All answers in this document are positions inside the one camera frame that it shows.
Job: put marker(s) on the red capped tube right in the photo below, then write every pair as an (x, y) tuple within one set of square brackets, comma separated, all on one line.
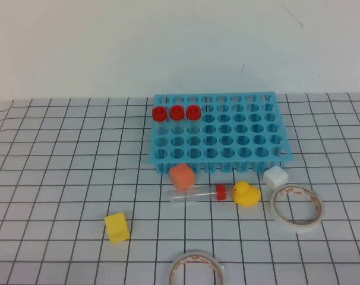
[(193, 114)]

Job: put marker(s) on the yellow rubber duck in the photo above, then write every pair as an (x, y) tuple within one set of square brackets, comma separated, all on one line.
[(245, 194)]

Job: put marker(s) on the blue test tube rack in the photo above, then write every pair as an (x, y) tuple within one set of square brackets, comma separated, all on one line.
[(235, 131)]

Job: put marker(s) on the yellow foam cube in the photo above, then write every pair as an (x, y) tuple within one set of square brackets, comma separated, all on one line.
[(117, 228)]

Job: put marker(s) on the red capped tube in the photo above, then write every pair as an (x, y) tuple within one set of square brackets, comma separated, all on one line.
[(193, 114), (160, 117), (177, 115)]

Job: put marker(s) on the red capped tube middle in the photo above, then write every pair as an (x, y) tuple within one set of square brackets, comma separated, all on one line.
[(177, 115)]

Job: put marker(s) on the white tape roll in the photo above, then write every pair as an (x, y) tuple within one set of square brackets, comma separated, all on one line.
[(300, 226), (196, 257)]

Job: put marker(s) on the white tape roll bottom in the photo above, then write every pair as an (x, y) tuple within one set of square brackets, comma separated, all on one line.
[(196, 257)]

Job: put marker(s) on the white tape roll right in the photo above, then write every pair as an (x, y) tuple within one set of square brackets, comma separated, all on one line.
[(300, 226)]

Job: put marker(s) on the checkered white table cloth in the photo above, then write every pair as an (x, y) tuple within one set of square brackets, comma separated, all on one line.
[(66, 164)]

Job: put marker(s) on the red capped tube left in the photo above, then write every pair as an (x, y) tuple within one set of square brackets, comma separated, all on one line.
[(160, 117)]

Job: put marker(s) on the clear tube red cap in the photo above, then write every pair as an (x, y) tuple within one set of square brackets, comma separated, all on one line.
[(202, 193)]

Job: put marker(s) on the orange foam cube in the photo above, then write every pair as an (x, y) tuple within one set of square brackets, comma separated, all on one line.
[(182, 177)]

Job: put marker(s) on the white foam cube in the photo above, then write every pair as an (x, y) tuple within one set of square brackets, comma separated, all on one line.
[(275, 177)]

